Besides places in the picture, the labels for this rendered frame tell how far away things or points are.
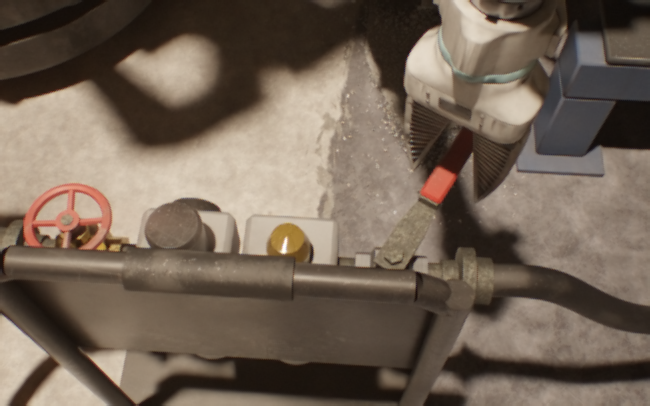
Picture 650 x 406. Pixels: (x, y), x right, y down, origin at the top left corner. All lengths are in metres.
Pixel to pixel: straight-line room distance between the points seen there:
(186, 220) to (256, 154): 0.63
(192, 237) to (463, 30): 0.27
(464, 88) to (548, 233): 0.71
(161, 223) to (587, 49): 0.68
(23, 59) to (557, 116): 0.84
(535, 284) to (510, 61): 0.24
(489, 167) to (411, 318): 0.14
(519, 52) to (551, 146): 0.75
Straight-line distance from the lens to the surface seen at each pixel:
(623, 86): 1.14
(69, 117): 1.35
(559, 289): 0.69
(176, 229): 0.62
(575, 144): 1.26
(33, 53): 1.30
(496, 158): 0.63
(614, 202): 1.28
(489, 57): 0.50
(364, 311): 0.63
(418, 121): 0.65
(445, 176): 0.67
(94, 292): 0.66
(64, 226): 0.65
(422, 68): 0.56
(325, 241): 0.66
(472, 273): 0.66
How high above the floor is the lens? 1.06
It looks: 62 degrees down
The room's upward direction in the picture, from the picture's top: straight up
